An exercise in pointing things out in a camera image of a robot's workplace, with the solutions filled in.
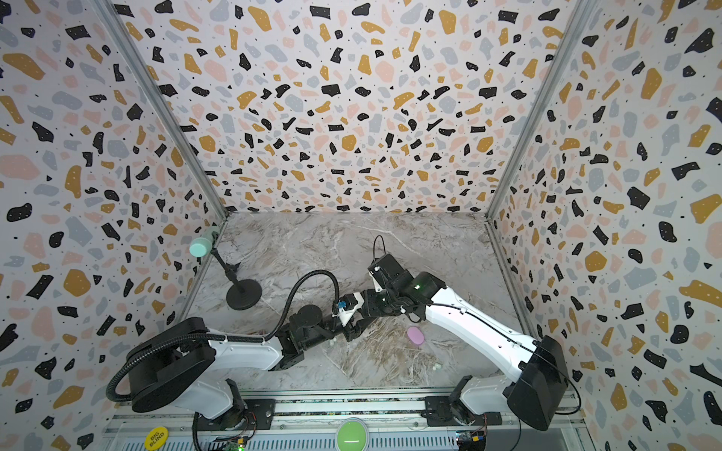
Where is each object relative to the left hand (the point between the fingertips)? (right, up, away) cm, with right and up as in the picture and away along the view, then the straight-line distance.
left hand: (376, 303), depth 76 cm
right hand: (-3, 0, -1) cm, 4 cm away
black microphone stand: (-45, -1, +20) cm, 49 cm away
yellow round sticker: (-55, -32, -6) cm, 64 cm away
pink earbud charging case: (+12, -13, +12) cm, 21 cm away
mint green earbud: (+17, -19, +6) cm, 27 cm away
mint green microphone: (-42, +15, -9) cm, 45 cm away
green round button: (-6, -31, -7) cm, 32 cm away
